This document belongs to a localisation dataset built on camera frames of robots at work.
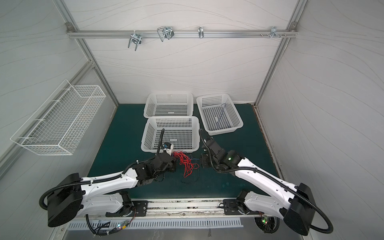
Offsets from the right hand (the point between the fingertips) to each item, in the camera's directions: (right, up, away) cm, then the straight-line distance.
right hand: (205, 154), depth 78 cm
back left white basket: (-30, +30, +40) cm, 59 cm away
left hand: (-14, -3, +4) cm, 15 cm away
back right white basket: (+13, +23, +36) cm, 45 cm away
